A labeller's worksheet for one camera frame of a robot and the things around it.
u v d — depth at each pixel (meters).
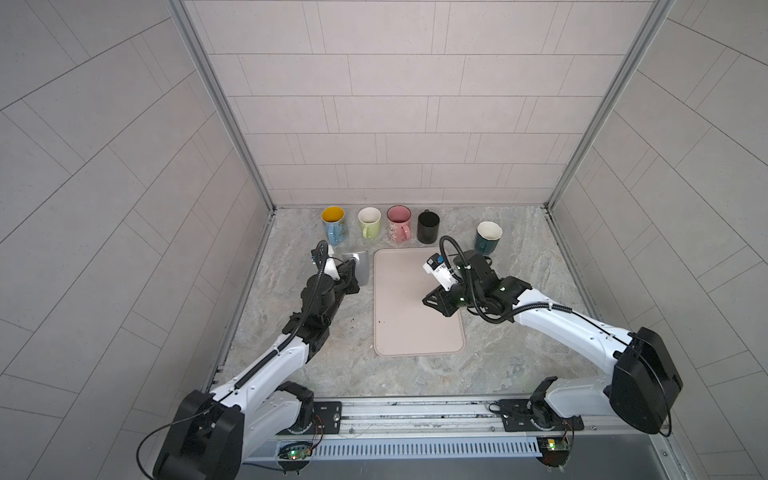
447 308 0.69
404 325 0.87
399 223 0.99
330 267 0.70
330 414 0.71
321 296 0.59
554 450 0.68
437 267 0.69
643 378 0.40
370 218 1.03
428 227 1.02
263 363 0.48
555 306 0.50
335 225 0.99
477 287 0.61
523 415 0.71
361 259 0.85
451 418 0.72
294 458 0.64
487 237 0.95
